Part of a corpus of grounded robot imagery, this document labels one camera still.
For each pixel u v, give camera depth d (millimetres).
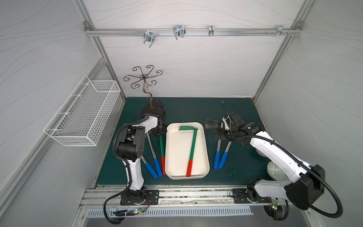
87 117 700
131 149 519
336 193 360
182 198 749
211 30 783
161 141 932
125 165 547
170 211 703
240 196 730
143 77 906
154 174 803
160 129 858
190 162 845
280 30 765
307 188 387
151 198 736
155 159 859
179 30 765
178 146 931
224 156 864
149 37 763
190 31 795
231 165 853
